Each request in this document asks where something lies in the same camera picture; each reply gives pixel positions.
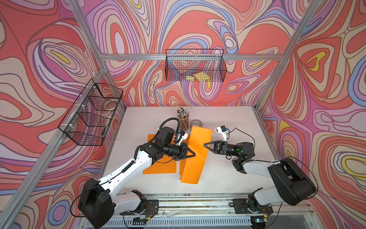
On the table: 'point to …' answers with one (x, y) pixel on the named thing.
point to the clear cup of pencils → (183, 114)
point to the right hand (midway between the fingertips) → (204, 150)
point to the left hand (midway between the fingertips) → (196, 156)
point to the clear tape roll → (195, 122)
